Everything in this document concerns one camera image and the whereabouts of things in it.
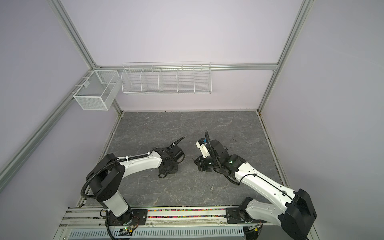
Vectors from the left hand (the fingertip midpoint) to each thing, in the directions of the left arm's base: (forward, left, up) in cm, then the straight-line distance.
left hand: (172, 172), depth 88 cm
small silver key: (-11, -23, -1) cm, 25 cm away
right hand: (-1, -14, +14) cm, 20 cm away
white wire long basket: (+54, +2, +29) cm, 61 cm away
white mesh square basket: (+50, +47, +23) cm, 72 cm away
